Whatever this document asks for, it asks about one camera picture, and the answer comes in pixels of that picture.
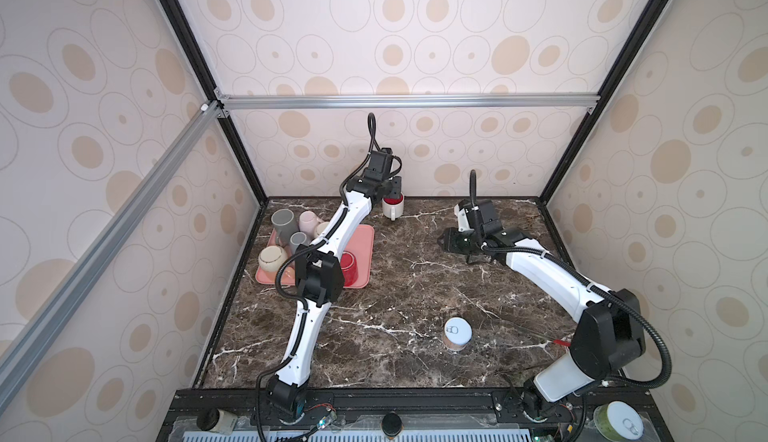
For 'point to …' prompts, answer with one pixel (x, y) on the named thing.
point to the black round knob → (392, 424)
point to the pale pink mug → (307, 223)
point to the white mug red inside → (393, 208)
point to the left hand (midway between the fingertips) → (402, 176)
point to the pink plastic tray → (360, 243)
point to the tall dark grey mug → (286, 223)
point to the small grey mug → (296, 238)
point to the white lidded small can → (457, 333)
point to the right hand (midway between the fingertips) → (443, 240)
